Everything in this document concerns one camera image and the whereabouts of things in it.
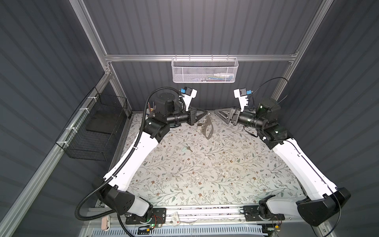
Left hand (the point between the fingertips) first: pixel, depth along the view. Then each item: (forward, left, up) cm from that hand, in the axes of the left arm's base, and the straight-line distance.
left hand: (207, 111), depth 63 cm
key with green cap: (+8, +10, -42) cm, 44 cm away
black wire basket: (+2, +58, -14) cm, 59 cm away
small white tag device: (-33, +16, -41) cm, 55 cm away
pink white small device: (-33, +50, -40) cm, 71 cm away
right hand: (-2, -4, +1) cm, 5 cm away
